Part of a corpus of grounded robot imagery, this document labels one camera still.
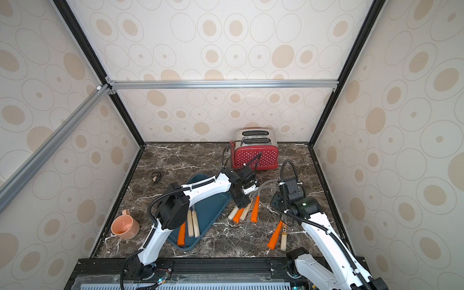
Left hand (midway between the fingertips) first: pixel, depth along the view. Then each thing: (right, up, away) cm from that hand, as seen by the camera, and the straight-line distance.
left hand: (247, 200), depth 89 cm
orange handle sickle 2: (+3, -7, -2) cm, 8 cm away
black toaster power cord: (-10, +24, +7) cm, 27 cm away
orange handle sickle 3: (-30, -15, -10) cm, 35 cm away
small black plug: (-49, +10, +11) cm, 51 cm away
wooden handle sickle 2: (-1, -5, -1) cm, 5 cm away
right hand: (+14, +2, -10) cm, 18 cm away
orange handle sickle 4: (+11, -16, -8) cm, 21 cm away
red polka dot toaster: (+6, +26, +5) cm, 27 cm away
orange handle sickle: (-5, -7, -2) cm, 9 cm away
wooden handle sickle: (-6, -5, -1) cm, 8 cm away
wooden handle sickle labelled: (+16, -16, -8) cm, 24 cm away
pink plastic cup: (-57, -11, -6) cm, 58 cm away
